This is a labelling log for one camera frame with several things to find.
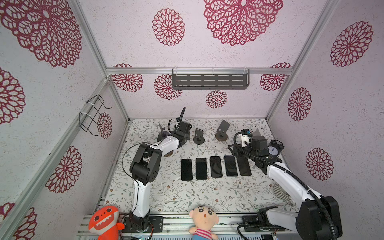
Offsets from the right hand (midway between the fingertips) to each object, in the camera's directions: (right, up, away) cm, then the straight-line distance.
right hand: (232, 144), depth 84 cm
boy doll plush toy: (-17, -33, -16) cm, 41 cm away
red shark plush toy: (-63, -34, -16) cm, 74 cm away
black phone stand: (-26, -18, +10) cm, 33 cm away
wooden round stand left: (-38, -8, +16) cm, 42 cm away
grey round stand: (-18, +2, +20) cm, 27 cm away
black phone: (+10, -15, +10) cm, 21 cm away
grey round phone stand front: (-44, +5, +23) cm, 50 cm away
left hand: (-31, +5, +18) cm, 36 cm away
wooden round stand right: (-2, +5, +20) cm, 21 cm away
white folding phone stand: (+20, +6, +16) cm, 26 cm away
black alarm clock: (+30, -3, +11) cm, 32 cm away
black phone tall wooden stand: (-17, -15, +11) cm, 25 cm away
